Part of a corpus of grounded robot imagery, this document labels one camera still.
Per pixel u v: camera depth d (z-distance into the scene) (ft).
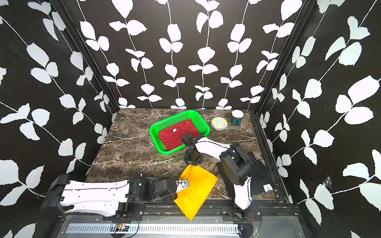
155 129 3.27
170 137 3.38
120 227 2.31
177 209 2.48
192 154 2.54
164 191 1.69
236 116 3.42
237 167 1.63
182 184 1.99
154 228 2.30
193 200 2.51
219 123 3.65
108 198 1.54
